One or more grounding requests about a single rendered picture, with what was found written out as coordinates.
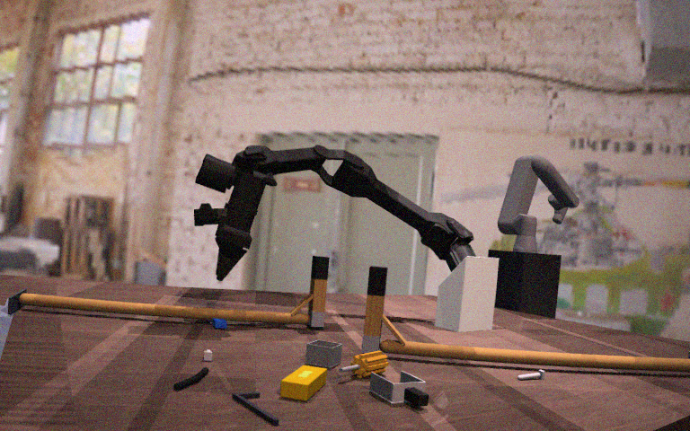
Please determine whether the yellow rectangular block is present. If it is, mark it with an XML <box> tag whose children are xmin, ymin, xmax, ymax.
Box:
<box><xmin>279</xmin><ymin>365</ymin><xmax>327</xmax><ymax>400</ymax></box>

